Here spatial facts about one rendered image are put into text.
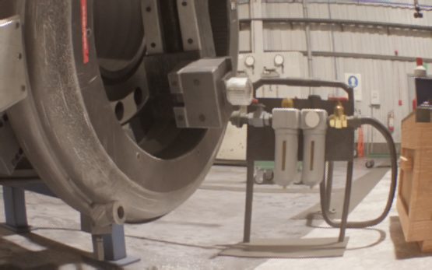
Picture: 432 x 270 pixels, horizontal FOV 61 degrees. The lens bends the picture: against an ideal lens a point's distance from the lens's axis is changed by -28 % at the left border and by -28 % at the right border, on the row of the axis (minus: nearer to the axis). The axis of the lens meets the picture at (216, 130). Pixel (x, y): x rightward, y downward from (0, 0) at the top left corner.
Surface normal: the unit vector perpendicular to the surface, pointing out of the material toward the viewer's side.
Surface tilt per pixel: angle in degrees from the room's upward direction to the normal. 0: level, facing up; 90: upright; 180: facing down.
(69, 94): 99
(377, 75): 90
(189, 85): 119
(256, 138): 90
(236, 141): 90
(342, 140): 90
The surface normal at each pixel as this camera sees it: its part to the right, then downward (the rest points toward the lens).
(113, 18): -0.35, 0.15
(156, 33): -0.32, 0.46
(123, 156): 0.94, 0.01
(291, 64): -0.60, -0.03
